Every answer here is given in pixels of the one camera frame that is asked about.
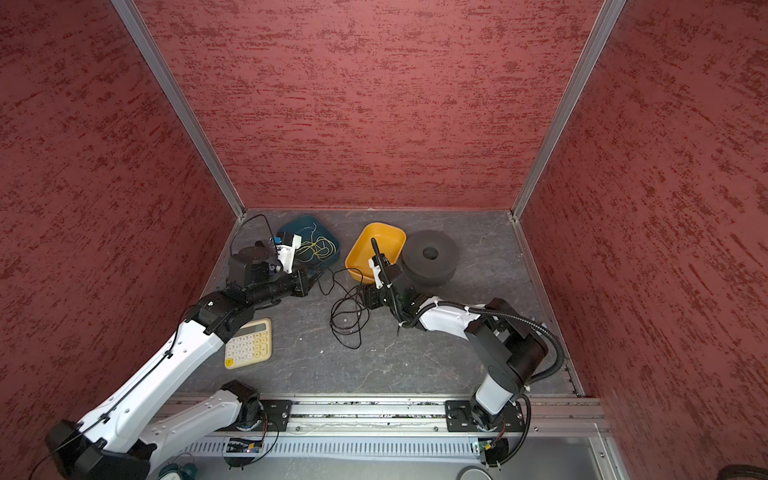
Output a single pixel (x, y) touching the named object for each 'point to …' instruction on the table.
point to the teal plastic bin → (303, 225)
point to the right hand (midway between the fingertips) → (363, 293)
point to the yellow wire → (322, 248)
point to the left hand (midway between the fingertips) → (323, 277)
